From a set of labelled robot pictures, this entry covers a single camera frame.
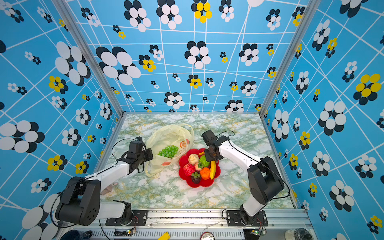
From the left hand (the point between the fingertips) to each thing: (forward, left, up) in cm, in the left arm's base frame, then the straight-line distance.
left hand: (153, 150), depth 92 cm
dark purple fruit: (-17, -27, 0) cm, 32 cm away
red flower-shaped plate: (-6, -20, 0) cm, 21 cm away
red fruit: (-13, -23, +1) cm, 26 cm away
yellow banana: (-12, -37, +1) cm, 39 cm away
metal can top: (-43, -32, +6) cm, 54 cm away
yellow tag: (-43, -13, -5) cm, 45 cm away
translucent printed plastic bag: (+9, -3, +3) cm, 10 cm away
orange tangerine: (-14, -32, -1) cm, 35 cm away
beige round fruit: (-6, -26, +2) cm, 26 cm away
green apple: (-8, -31, +1) cm, 32 cm away
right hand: (-4, -38, +1) cm, 38 cm away
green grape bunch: (+1, -10, -1) cm, 10 cm away
